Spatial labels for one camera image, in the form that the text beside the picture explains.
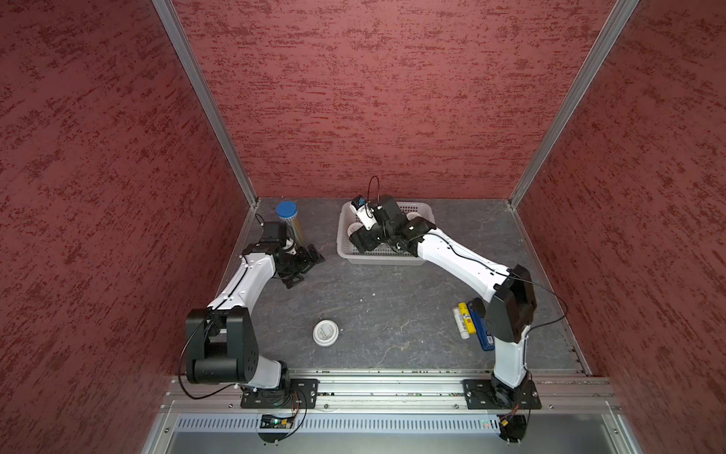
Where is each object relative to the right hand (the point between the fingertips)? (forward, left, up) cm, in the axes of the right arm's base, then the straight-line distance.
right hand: (361, 236), depth 84 cm
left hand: (-7, +15, -9) cm, 19 cm away
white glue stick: (-21, -30, -18) cm, 40 cm away
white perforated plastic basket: (-10, -6, +5) cm, 13 cm away
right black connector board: (-47, -38, -20) cm, 63 cm away
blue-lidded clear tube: (+11, +25, +1) cm, 27 cm away
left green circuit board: (-44, +25, -20) cm, 55 cm away
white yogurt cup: (-24, +11, -14) cm, 30 cm away
